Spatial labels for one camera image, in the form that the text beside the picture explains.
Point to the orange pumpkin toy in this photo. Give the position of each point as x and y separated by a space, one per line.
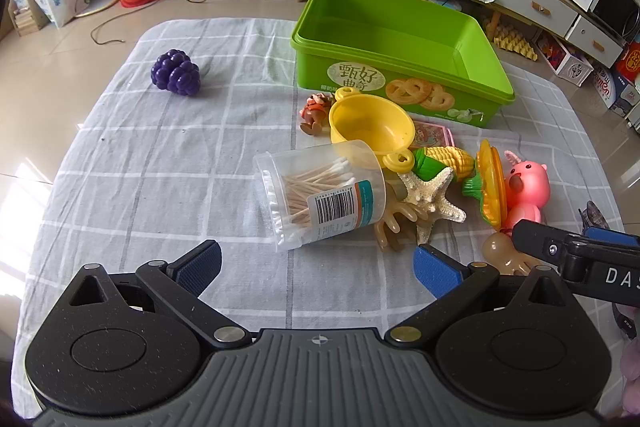
492 187

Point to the grey checkered tablecloth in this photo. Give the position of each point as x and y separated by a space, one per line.
150 182

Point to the translucent beige octopus toy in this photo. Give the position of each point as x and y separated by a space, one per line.
500 252
392 229

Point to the yellow and green corn toy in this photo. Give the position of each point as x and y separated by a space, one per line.
450 159

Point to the black microwave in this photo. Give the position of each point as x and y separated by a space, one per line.
615 9

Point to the white cardboard box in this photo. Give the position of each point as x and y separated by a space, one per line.
565 59

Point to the short white low drawer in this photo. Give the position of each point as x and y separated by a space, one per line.
595 39

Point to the purple grape toy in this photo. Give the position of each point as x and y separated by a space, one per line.
175 74

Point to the pink card box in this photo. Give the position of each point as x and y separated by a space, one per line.
435 134

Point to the green plastic cookie box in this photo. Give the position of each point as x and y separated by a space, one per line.
350 72

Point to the beige starfish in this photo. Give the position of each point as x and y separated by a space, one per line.
430 199

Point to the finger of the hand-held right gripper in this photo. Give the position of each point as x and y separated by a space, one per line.
535 239
612 238

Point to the long white low drawer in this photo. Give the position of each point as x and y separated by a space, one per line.
537 4

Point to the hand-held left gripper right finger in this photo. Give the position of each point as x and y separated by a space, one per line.
435 274

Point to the red printed box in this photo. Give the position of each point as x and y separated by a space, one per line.
631 62

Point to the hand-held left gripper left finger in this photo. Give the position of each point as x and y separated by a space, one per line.
200 267

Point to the clear cotton swab jar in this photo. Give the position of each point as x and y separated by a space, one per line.
320 187

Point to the orange dwarf figurine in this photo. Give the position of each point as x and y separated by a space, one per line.
315 112

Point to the pink bird toy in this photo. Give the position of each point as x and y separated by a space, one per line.
530 182

